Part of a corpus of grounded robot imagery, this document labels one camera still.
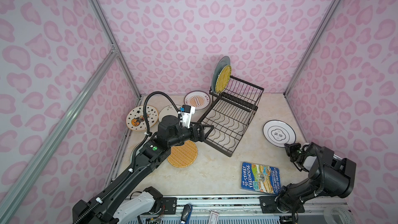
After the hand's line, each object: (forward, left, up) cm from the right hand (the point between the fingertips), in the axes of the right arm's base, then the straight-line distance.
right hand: (286, 142), depth 91 cm
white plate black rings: (+7, +2, -2) cm, 8 cm away
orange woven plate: (-9, +60, -1) cm, 61 cm away
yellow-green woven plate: (+29, +37, +24) cm, 53 cm away
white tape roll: (-35, -15, +1) cm, 38 cm away
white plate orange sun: (+36, +53, -2) cm, 64 cm away
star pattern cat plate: (+15, +95, 0) cm, 97 cm away
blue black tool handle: (-36, +55, +4) cm, 66 cm away
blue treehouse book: (-20, +20, 0) cm, 28 cm away
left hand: (-7, +46, +29) cm, 55 cm away
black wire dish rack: (+21, +30, -1) cm, 37 cm away
